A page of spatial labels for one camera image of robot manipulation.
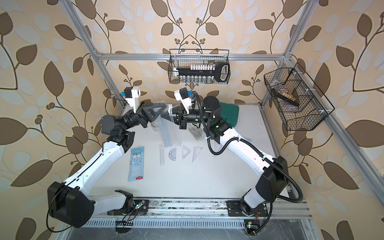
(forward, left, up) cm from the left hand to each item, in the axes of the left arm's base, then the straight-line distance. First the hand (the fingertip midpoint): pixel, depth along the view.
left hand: (162, 108), depth 54 cm
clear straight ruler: (+5, +9, -48) cm, 49 cm away
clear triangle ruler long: (+9, -13, -48) cm, 51 cm away
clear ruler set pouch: (-2, -1, -12) cm, 12 cm away
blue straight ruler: (-2, 0, -12) cm, 12 cm away
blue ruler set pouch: (-1, +24, -48) cm, 53 cm away
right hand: (+1, +1, -5) cm, 5 cm away
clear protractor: (+5, +3, -48) cm, 48 cm away
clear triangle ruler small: (+7, -5, -47) cm, 48 cm away
